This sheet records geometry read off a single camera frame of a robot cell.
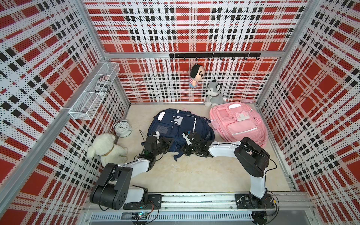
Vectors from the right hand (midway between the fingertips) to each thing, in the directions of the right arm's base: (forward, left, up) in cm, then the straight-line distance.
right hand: (184, 148), depth 92 cm
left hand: (+3, +4, +8) cm, 10 cm away
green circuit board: (-37, +21, -1) cm, 42 cm away
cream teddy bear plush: (-6, +44, +16) cm, 47 cm away
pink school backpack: (+21, -38, +1) cm, 43 cm away
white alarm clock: (+15, +45, +2) cm, 48 cm away
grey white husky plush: (+40, -24, +8) cm, 47 cm away
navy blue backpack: (+18, +8, +3) cm, 20 cm away
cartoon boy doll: (+37, -9, +32) cm, 50 cm away
